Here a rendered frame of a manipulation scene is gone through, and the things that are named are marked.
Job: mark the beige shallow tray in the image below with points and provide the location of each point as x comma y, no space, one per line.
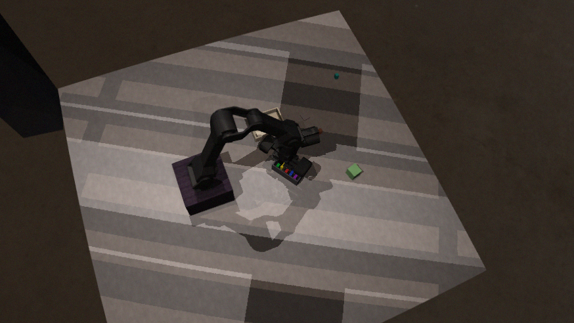
274,112

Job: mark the small green block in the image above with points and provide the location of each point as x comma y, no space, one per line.
353,171

